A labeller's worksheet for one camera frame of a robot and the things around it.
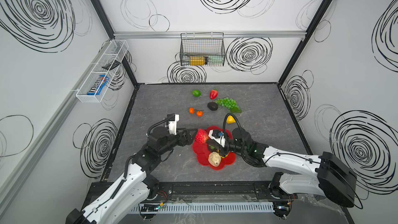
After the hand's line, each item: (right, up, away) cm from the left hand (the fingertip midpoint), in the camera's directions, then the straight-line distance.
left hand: (192, 130), depth 73 cm
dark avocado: (+12, +10, +29) cm, 33 cm away
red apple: (+4, -3, -1) cm, 5 cm away
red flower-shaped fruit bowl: (+5, -15, +12) cm, 20 cm away
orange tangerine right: (+3, +5, +28) cm, 29 cm away
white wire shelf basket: (-48, +44, +18) cm, 67 cm away
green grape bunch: (+24, +11, +30) cm, 40 cm away
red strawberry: (+13, +18, +36) cm, 42 cm away
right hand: (+7, -5, +2) cm, 9 cm away
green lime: (0, +19, +38) cm, 43 cm away
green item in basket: (+12, +37, +13) cm, 42 cm away
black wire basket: (+5, +47, +26) cm, 54 cm away
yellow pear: (+22, +1, +23) cm, 32 cm away
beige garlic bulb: (+11, -15, +4) cm, 19 cm away
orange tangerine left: (-2, +7, +29) cm, 30 cm away
